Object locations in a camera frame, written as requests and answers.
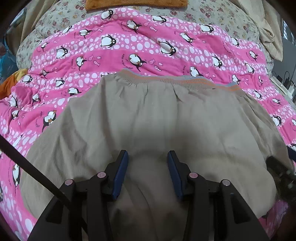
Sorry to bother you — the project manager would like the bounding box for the pink penguin quilt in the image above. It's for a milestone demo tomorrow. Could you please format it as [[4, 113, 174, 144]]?
[[1, 8, 295, 237]]

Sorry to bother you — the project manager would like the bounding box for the orange cloth at bedside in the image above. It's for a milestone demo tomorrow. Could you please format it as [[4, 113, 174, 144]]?
[[0, 69, 28, 100]]

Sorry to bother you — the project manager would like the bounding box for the blue plastic bag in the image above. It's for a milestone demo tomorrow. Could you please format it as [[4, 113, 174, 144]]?
[[0, 42, 18, 83]]

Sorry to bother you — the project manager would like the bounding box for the orange checkered pillow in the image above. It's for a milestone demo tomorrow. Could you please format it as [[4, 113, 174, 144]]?
[[85, 0, 188, 11]]

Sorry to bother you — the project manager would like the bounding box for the black cable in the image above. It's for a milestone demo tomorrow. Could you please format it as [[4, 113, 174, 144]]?
[[0, 134, 72, 204]]

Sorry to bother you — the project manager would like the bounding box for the floral bed sheet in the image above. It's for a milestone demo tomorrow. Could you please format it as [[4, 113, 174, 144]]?
[[16, 1, 274, 75]]

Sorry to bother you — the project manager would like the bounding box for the beige garment with striped waistband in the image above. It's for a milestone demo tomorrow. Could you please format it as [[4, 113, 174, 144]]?
[[27, 70, 292, 240]]

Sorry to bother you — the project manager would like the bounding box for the beige curtain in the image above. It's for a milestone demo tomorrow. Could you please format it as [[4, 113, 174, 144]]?
[[232, 0, 283, 61]]

